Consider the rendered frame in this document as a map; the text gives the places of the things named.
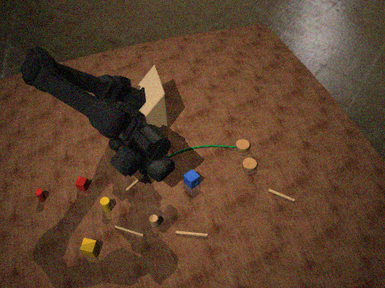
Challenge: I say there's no blue block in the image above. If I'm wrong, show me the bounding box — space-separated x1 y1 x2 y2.
184 170 201 189

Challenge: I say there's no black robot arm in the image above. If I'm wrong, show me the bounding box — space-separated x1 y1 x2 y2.
20 46 171 177

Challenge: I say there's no yellow cylinder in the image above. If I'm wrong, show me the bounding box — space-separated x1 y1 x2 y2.
100 196 112 213

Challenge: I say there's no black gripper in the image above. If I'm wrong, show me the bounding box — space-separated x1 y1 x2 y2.
109 140 175 182

